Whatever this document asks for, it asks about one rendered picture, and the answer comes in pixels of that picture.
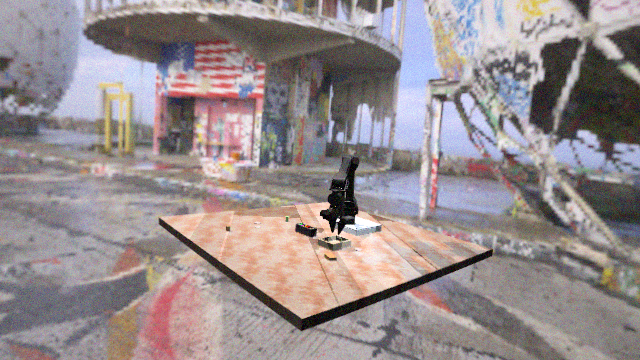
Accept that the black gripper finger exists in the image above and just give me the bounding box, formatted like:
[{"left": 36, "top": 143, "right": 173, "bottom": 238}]
[
  {"left": 337, "top": 221, "right": 346, "bottom": 235},
  {"left": 328, "top": 218, "right": 337, "bottom": 233}
]

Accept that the beige rectangular tray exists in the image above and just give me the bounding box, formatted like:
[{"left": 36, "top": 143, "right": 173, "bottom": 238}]
[{"left": 318, "top": 235, "right": 352, "bottom": 251}]

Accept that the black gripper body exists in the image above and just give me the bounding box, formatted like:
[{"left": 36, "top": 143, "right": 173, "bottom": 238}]
[{"left": 320, "top": 203, "right": 355, "bottom": 224}]

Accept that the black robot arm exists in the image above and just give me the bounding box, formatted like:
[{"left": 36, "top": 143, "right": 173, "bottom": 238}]
[{"left": 322, "top": 155, "right": 359, "bottom": 221}]

